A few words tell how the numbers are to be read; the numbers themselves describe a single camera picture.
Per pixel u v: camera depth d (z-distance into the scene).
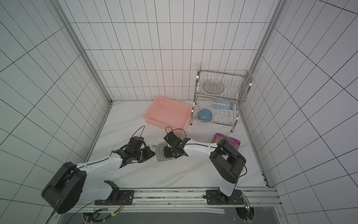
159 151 0.88
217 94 0.85
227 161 0.46
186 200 0.73
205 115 1.02
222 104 1.08
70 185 0.41
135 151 0.69
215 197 0.72
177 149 0.64
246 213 0.70
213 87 0.90
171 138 0.68
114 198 0.65
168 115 1.05
